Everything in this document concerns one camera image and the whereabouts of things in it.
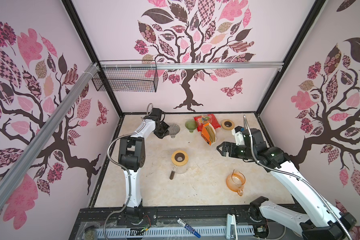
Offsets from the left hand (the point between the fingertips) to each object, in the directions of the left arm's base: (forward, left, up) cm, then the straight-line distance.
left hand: (169, 132), depth 99 cm
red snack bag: (+14, -23, -2) cm, 27 cm away
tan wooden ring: (-25, -7, +4) cm, 26 cm away
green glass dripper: (+9, -15, -2) cm, 18 cm away
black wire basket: (+26, +19, +27) cm, 42 cm away
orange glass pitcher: (-31, -40, -7) cm, 51 cm away
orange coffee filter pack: (-1, -27, 0) cm, 27 cm away
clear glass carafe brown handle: (-24, -7, -5) cm, 26 cm away
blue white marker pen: (-52, -10, -5) cm, 53 cm away
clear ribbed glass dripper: (+4, -3, -2) cm, 5 cm away
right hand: (-21, -30, +17) cm, 40 cm away
